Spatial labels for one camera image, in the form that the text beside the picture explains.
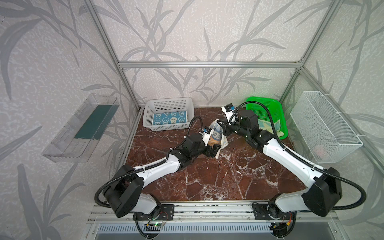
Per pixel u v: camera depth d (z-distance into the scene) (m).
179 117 1.12
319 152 0.73
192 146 0.63
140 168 0.46
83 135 0.64
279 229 0.71
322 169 0.43
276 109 1.12
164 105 1.16
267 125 1.06
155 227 0.72
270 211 0.65
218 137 0.82
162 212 0.72
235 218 0.72
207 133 0.71
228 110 0.65
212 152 0.72
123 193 0.42
